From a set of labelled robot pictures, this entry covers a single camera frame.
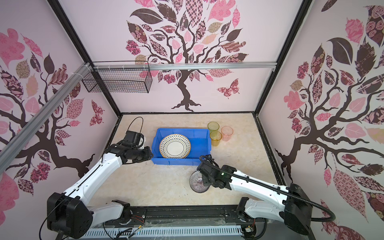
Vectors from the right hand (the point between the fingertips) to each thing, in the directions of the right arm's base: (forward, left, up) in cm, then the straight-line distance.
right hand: (206, 176), depth 80 cm
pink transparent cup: (+30, -16, -1) cm, 34 cm away
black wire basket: (+79, +69, +11) cm, 105 cm away
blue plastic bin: (+28, +2, -7) cm, 29 cm away
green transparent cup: (+37, -7, -1) cm, 37 cm away
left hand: (+9, +30, +5) cm, 32 cm away
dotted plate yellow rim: (+23, +19, -5) cm, 30 cm away
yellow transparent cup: (+29, -8, -3) cm, 30 cm away
